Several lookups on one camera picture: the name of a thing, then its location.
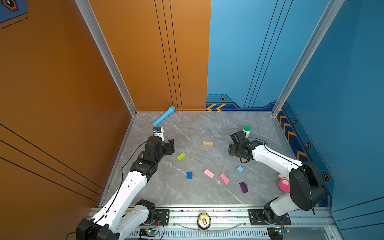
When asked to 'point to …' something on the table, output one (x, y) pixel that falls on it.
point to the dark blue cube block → (189, 175)
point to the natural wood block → (207, 143)
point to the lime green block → (181, 156)
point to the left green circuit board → (148, 232)
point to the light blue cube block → (240, 169)
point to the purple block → (244, 187)
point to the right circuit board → (281, 231)
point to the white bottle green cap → (247, 129)
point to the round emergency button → (204, 221)
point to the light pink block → (209, 173)
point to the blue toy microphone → (164, 115)
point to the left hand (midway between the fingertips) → (168, 139)
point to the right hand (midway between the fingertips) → (233, 151)
